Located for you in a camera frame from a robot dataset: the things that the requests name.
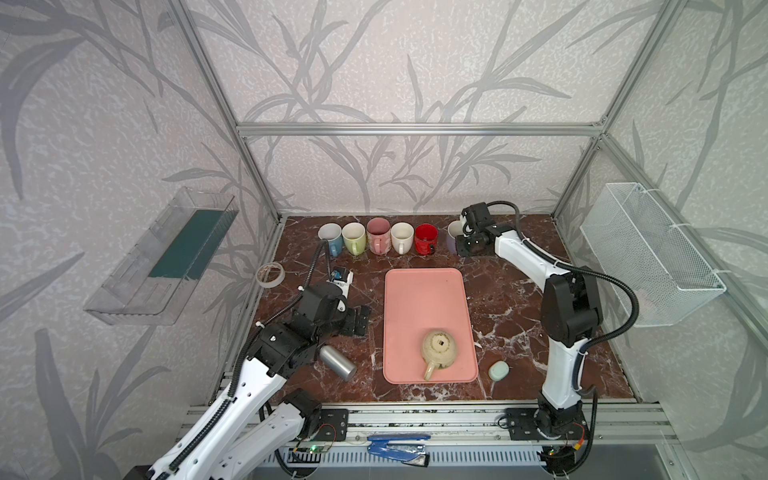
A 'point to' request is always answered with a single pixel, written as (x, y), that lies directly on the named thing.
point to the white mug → (402, 236)
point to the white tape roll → (270, 275)
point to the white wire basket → (637, 242)
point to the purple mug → (455, 229)
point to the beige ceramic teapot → (439, 350)
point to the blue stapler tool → (408, 448)
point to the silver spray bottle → (339, 364)
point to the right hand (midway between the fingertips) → (463, 237)
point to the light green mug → (354, 237)
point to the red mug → (425, 238)
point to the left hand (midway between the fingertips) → (359, 298)
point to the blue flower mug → (333, 233)
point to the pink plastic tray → (418, 302)
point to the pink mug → (379, 235)
